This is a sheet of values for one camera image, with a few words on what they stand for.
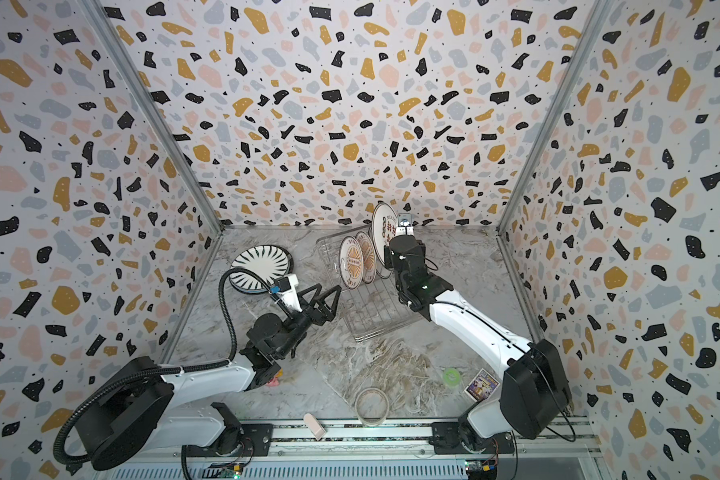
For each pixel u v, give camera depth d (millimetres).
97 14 688
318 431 734
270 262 1086
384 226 893
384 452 727
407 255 576
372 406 797
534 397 419
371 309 982
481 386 816
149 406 421
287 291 687
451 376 855
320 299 681
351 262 1017
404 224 666
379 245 940
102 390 440
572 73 803
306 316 702
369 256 976
